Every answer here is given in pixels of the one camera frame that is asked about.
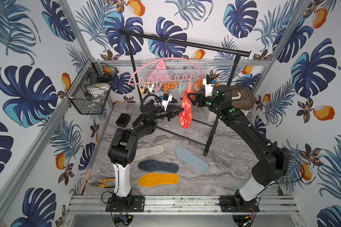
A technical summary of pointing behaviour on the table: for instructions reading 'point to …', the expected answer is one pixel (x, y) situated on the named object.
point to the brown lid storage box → (242, 97)
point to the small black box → (123, 120)
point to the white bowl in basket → (99, 90)
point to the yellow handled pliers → (96, 184)
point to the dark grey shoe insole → (155, 165)
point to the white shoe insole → (186, 156)
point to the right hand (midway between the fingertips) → (192, 93)
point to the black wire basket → (92, 73)
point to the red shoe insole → (185, 116)
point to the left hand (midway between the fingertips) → (182, 107)
